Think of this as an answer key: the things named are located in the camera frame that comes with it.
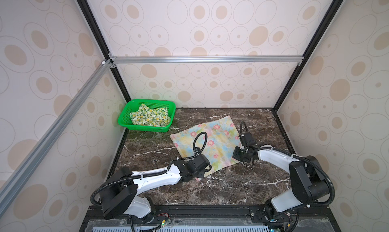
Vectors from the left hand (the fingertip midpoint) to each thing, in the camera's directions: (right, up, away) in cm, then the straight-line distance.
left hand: (205, 169), depth 82 cm
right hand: (+21, +5, +10) cm, 24 cm away
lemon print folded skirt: (-42, +31, +30) cm, 60 cm away
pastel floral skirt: (+8, +14, +18) cm, 25 cm away
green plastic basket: (-55, +27, +24) cm, 66 cm away
